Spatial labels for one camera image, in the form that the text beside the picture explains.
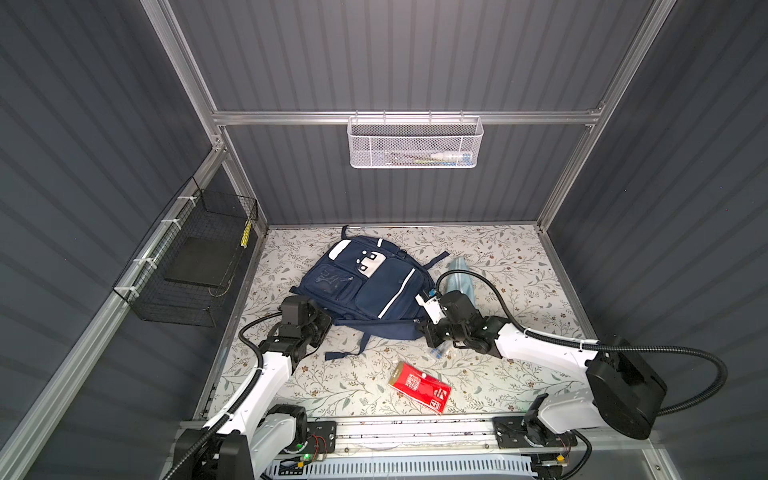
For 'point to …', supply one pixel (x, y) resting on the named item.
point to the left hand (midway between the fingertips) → (332, 312)
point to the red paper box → (419, 386)
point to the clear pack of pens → (439, 351)
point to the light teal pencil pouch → (461, 281)
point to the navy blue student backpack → (370, 288)
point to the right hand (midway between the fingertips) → (421, 328)
